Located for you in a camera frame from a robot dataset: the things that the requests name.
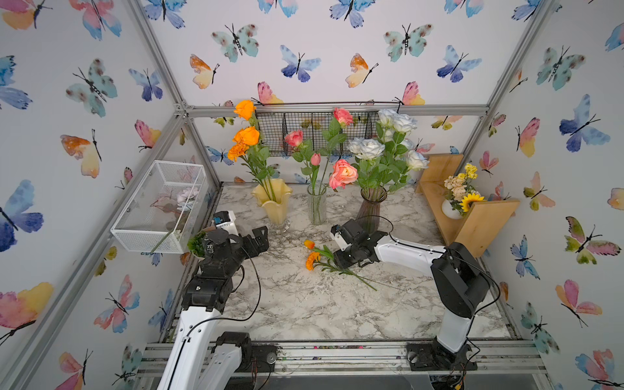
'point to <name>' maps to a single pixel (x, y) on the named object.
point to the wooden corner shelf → (478, 227)
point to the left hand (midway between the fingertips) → (256, 229)
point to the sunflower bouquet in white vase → (460, 195)
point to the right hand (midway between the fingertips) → (339, 256)
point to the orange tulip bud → (309, 244)
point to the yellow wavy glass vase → (273, 194)
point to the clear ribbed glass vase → (317, 203)
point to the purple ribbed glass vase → (368, 212)
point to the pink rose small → (315, 159)
